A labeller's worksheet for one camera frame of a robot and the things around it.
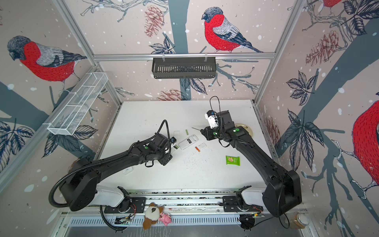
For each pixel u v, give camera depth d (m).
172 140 0.78
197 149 0.95
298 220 0.62
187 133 1.02
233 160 0.88
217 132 0.67
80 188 0.42
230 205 0.72
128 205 0.69
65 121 0.71
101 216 0.70
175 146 0.94
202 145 0.95
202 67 1.07
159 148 0.68
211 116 0.71
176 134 1.01
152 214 0.68
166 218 0.68
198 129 0.85
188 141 0.96
